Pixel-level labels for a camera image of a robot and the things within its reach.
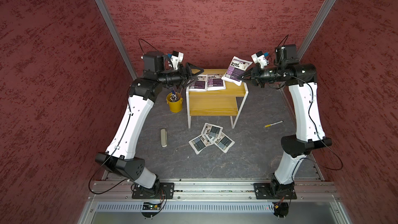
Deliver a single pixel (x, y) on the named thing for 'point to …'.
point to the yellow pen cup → (175, 107)
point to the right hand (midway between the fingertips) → (238, 80)
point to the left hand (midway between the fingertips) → (199, 78)
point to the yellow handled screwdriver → (268, 125)
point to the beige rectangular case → (164, 138)
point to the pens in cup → (175, 96)
